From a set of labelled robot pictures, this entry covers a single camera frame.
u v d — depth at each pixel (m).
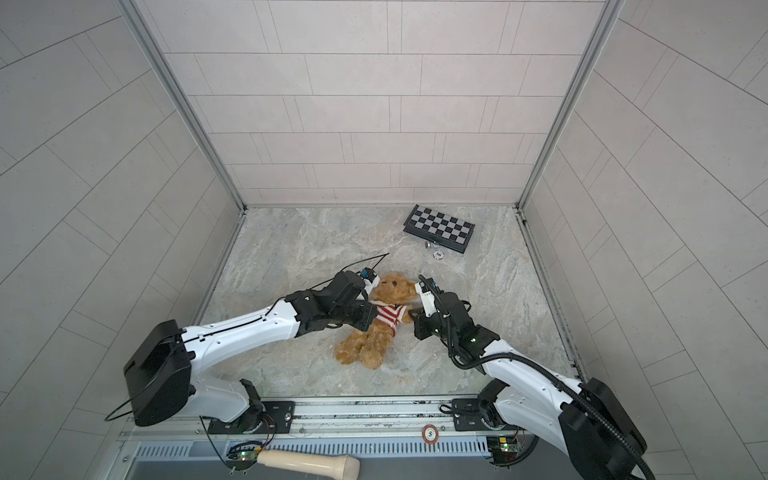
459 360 0.61
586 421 0.40
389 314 0.80
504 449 0.68
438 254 1.02
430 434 0.69
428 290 0.71
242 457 0.65
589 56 0.78
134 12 0.71
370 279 0.71
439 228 1.06
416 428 0.71
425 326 0.72
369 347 0.72
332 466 0.62
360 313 0.69
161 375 0.40
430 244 1.03
